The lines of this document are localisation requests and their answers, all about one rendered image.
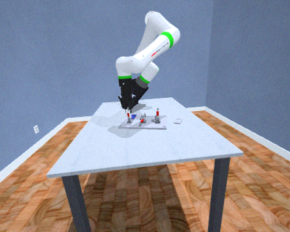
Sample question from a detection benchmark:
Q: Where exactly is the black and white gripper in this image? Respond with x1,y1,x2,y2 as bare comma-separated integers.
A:
118,86,135,118

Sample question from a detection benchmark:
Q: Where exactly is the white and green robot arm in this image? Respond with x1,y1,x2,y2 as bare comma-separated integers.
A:
116,12,180,89

